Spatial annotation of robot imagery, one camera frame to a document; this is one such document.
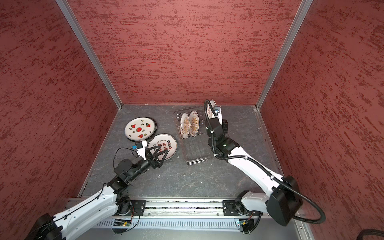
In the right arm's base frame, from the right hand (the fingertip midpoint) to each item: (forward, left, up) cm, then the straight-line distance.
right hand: (218, 119), depth 77 cm
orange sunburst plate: (+12, +19, -20) cm, 30 cm away
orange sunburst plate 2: (+12, +13, -18) cm, 25 cm away
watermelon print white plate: (+13, +51, -24) cm, 58 cm away
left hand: (-13, +28, -9) cm, 32 cm away
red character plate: (+2, +32, -25) cm, 41 cm away
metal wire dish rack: (-3, +11, -27) cm, 29 cm away
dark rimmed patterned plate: (+13, +51, -24) cm, 58 cm away
